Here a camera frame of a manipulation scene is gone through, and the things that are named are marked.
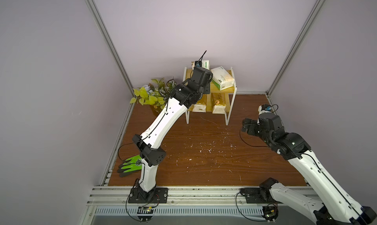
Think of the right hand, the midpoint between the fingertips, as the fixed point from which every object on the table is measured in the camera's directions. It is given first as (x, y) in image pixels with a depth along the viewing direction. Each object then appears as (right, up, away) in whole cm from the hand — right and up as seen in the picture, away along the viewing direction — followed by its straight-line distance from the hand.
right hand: (251, 119), depth 70 cm
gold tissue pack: (-25, +5, +15) cm, 30 cm away
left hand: (-22, +19, +2) cm, 29 cm away
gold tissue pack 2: (-14, +5, +13) cm, 20 cm away
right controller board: (+9, -45, 0) cm, 46 cm away
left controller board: (-53, -48, +2) cm, 71 cm away
